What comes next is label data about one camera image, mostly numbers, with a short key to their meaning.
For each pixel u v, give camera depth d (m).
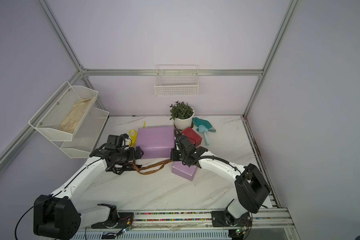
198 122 1.14
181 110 0.98
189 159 0.61
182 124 1.07
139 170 0.89
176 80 0.95
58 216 0.39
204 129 1.11
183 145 0.64
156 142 0.91
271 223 0.73
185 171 0.83
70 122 0.76
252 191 0.43
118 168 0.91
